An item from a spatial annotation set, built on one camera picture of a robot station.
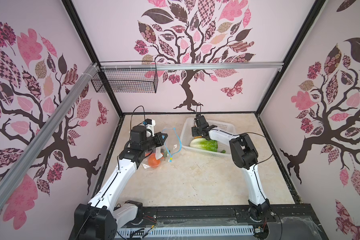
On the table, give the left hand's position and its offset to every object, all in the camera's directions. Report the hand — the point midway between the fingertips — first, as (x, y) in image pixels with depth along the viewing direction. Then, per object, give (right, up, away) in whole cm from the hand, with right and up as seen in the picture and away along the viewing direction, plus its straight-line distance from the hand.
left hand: (168, 137), depth 78 cm
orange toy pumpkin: (-10, -15, +8) cm, 20 cm away
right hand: (+18, +5, +29) cm, 34 cm away
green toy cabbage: (+21, -5, +12) cm, 25 cm away
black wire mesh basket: (-39, +44, +44) cm, 74 cm away
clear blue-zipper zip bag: (-3, -10, +3) cm, 11 cm away
